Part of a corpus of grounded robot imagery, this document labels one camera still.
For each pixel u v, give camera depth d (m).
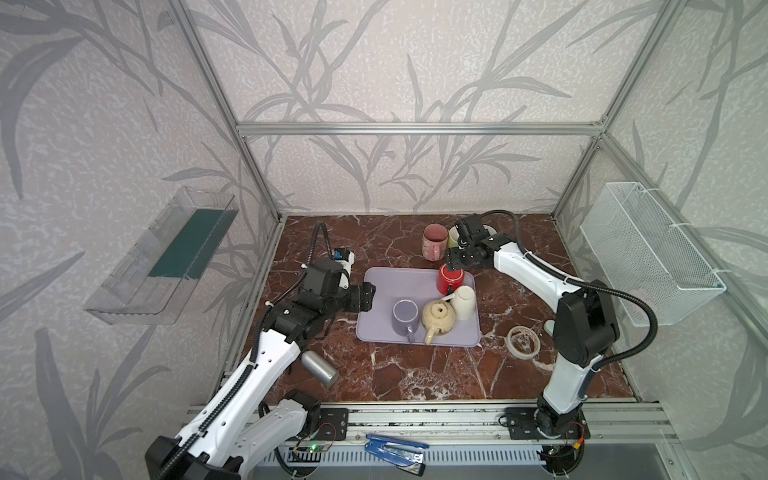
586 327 0.48
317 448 0.71
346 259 0.66
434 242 0.99
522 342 0.88
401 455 0.68
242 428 0.42
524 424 0.73
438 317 0.83
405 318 0.84
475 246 0.68
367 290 0.67
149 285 0.63
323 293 0.56
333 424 0.72
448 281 0.92
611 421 0.75
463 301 0.86
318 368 0.80
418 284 0.99
